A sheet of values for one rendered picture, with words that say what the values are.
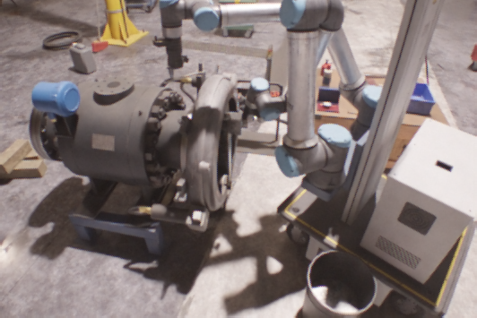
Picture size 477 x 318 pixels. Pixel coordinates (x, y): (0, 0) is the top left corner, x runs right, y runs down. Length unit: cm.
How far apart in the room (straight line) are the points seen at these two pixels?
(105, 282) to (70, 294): 20
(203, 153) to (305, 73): 57
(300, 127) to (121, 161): 93
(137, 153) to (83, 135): 31
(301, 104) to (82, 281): 158
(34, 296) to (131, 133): 111
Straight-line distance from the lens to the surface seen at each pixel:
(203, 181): 148
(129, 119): 166
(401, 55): 128
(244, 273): 196
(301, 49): 116
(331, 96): 249
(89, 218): 204
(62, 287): 216
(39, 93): 172
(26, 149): 300
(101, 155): 175
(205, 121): 143
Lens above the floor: 172
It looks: 38 degrees down
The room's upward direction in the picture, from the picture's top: straight up
